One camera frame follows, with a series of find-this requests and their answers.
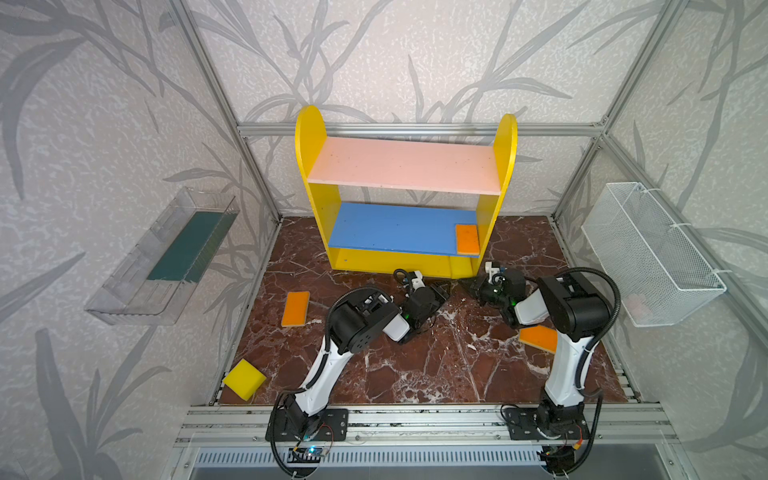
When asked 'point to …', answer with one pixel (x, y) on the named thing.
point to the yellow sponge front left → (244, 379)
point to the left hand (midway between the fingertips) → (455, 277)
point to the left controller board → (305, 455)
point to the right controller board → (559, 458)
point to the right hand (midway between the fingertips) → (459, 272)
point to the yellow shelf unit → (394, 239)
